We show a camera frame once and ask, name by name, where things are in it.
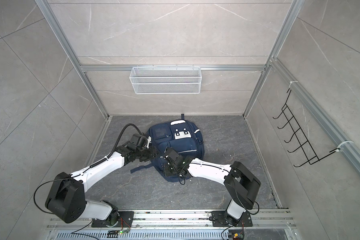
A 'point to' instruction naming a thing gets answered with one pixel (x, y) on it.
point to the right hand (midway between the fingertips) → (165, 169)
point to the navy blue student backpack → (184, 136)
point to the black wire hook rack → (305, 147)
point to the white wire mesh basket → (166, 80)
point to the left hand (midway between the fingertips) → (159, 150)
